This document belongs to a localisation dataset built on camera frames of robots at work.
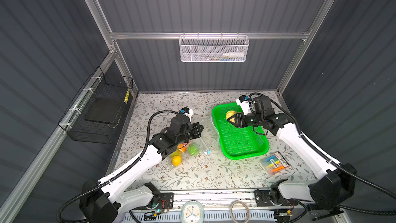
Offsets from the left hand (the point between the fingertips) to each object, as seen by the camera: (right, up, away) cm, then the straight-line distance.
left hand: (205, 126), depth 74 cm
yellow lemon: (-15, -20, +9) cm, 26 cm away
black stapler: (+54, -39, -5) cm, 67 cm away
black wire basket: (-52, +5, -4) cm, 52 cm away
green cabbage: (-6, -13, +7) cm, 16 cm away
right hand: (+15, +3, +4) cm, 15 cm away
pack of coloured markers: (+39, -21, +10) cm, 46 cm away
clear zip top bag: (+1, -13, +20) cm, 24 cm away
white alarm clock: (-6, -38, -5) cm, 39 cm away
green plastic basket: (+21, -12, +19) cm, 31 cm away
